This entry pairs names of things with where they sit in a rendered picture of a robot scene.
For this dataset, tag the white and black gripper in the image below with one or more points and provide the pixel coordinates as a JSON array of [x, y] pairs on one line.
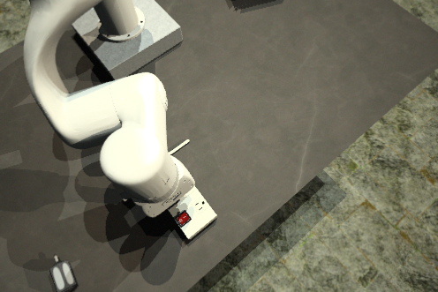
[[184, 185]]

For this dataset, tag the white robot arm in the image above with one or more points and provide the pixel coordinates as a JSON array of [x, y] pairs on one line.
[[127, 116]]

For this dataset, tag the white power strip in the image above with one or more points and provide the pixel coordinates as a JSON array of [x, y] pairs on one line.
[[192, 213]]

